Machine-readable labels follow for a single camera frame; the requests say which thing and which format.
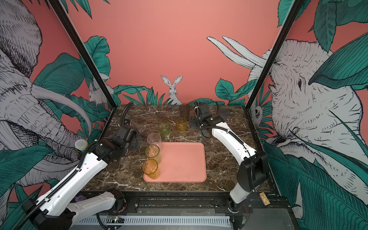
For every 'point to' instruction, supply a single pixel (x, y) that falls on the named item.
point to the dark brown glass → (184, 110)
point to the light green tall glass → (152, 152)
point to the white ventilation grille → (157, 221)
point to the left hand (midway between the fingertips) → (128, 137)
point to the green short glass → (165, 128)
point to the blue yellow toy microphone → (81, 144)
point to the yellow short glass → (181, 124)
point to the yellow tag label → (264, 199)
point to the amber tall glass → (150, 168)
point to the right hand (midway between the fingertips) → (192, 120)
